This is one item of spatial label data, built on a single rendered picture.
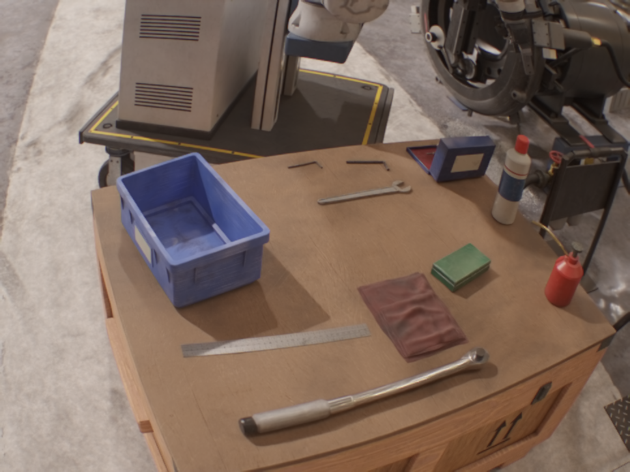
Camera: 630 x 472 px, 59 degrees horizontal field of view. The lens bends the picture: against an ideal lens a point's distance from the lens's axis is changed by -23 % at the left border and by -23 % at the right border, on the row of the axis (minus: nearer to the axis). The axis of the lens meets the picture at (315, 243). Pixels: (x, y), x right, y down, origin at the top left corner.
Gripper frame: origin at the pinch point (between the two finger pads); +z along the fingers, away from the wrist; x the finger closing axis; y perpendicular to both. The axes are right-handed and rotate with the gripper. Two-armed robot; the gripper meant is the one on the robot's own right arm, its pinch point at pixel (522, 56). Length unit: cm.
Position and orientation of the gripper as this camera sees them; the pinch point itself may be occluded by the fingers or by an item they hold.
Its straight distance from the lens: 184.4
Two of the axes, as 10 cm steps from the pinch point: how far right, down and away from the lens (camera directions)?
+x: -0.5, 7.1, -7.0
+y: -9.5, 1.7, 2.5
